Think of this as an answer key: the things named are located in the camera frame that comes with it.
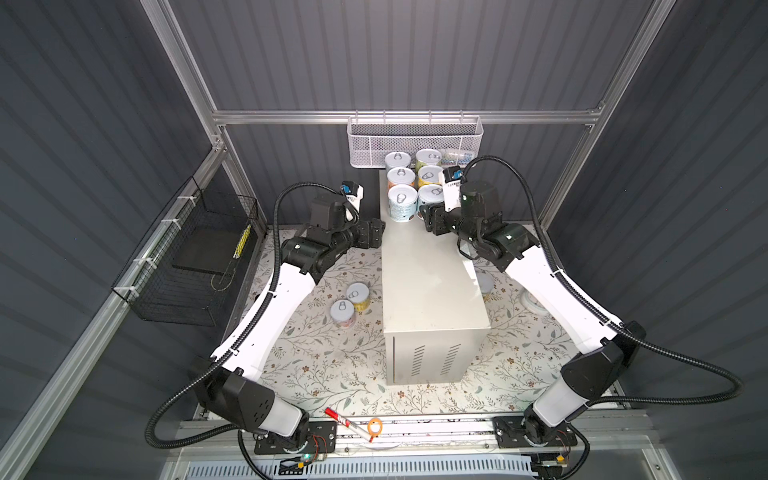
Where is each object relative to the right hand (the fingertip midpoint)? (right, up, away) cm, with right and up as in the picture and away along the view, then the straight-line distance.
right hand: (435, 207), depth 73 cm
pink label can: (-26, -30, +18) cm, 43 cm away
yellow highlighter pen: (-51, -10, +4) cm, 52 cm away
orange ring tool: (-15, -55, +4) cm, 57 cm away
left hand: (-17, -3, +1) cm, 17 cm away
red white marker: (-25, -54, +4) cm, 60 cm away
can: (-21, -25, +20) cm, 38 cm away
